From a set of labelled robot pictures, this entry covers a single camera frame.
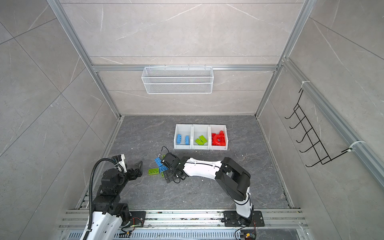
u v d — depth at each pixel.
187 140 1.02
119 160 0.67
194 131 1.01
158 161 0.93
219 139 1.01
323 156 0.58
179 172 0.61
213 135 1.03
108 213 0.54
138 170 0.72
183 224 0.73
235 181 0.47
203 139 1.04
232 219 0.73
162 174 0.88
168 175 0.76
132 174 0.70
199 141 1.04
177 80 1.00
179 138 1.03
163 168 0.90
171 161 0.67
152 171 0.89
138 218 0.73
